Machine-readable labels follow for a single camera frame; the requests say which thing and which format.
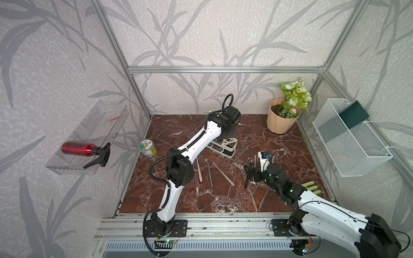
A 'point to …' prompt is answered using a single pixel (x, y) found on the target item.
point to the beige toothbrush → (228, 179)
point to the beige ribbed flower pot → (277, 123)
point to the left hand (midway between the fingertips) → (227, 134)
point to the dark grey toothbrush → (206, 160)
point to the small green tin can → (147, 148)
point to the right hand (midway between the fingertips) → (251, 163)
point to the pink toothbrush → (200, 176)
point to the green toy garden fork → (310, 188)
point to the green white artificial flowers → (296, 98)
